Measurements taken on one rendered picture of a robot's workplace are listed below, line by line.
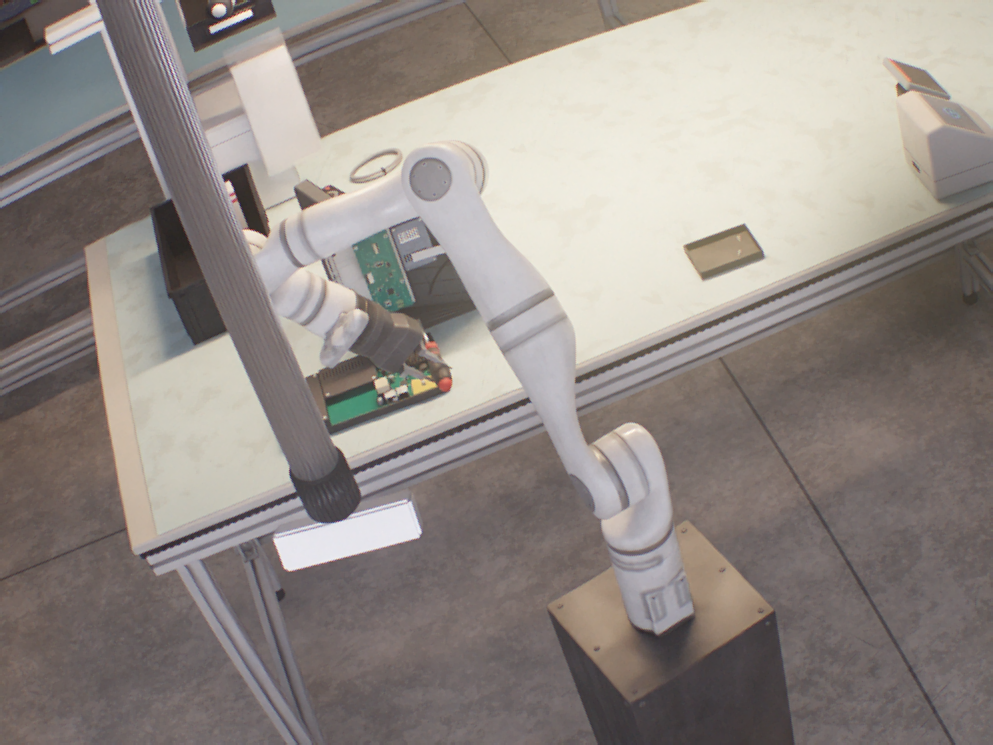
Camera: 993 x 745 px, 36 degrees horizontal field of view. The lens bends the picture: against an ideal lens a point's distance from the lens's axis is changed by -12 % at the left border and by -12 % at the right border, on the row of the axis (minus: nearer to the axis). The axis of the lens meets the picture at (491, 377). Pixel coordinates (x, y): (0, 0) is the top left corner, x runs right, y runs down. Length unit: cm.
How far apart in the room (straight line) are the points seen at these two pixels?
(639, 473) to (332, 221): 50
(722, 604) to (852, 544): 119
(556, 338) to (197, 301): 86
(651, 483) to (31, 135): 226
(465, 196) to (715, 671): 73
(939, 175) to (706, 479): 128
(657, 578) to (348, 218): 61
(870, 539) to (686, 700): 125
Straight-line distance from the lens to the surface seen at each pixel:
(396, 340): 232
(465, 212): 204
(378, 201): 214
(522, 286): 204
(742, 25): 318
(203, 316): 275
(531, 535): 364
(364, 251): 251
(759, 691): 237
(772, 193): 269
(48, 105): 404
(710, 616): 227
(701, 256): 259
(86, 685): 379
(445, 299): 263
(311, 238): 214
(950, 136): 258
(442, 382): 234
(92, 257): 316
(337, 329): 225
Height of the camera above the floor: 259
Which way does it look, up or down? 40 degrees down
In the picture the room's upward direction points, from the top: 19 degrees counter-clockwise
